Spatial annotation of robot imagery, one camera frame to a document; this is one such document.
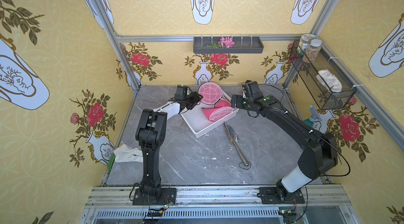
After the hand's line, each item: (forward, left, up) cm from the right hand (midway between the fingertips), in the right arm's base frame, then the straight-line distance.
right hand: (242, 99), depth 88 cm
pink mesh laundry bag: (-3, +10, -4) cm, 12 cm away
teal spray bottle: (-10, -35, 0) cm, 37 cm away
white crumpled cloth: (-27, +64, -17) cm, 71 cm away
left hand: (+9, +27, -10) cm, 31 cm away
